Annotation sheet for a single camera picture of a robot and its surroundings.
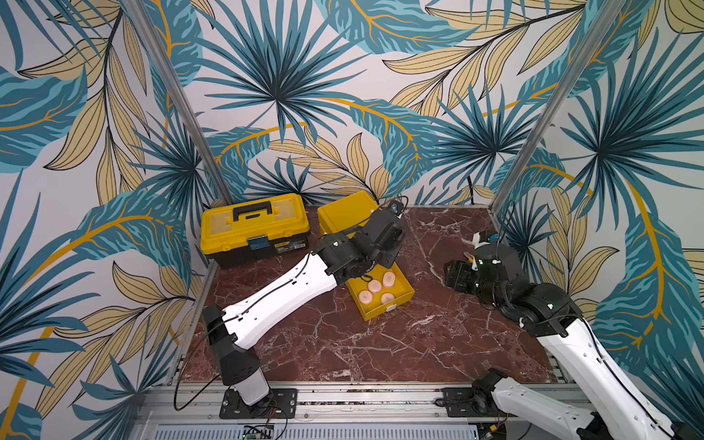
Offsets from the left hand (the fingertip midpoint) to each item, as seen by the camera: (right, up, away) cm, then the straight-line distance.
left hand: (384, 243), depth 70 cm
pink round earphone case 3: (+3, -19, +22) cm, 29 cm away
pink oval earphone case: (+4, -14, +25) cm, 29 cm away
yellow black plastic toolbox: (-47, +3, +20) cm, 51 cm away
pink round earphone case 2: (-1, -15, +25) cm, 29 cm away
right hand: (+18, -6, -1) cm, 19 cm away
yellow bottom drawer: (+9, -17, +23) cm, 30 cm away
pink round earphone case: (-4, -19, +22) cm, 29 cm away
